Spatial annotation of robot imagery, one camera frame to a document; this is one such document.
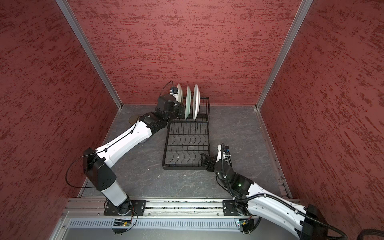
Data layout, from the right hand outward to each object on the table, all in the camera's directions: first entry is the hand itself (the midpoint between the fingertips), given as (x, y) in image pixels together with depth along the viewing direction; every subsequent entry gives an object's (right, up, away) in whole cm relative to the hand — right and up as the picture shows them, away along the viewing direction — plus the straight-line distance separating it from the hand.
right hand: (206, 158), depth 79 cm
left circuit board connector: (-43, -30, -6) cm, 53 cm away
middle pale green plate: (-10, +30, -4) cm, 32 cm away
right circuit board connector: (+20, -31, -7) cm, 38 cm away
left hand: (-14, +29, +1) cm, 32 cm away
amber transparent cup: (-51, +22, +24) cm, 60 cm away
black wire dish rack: (-12, +8, +19) cm, 24 cm away
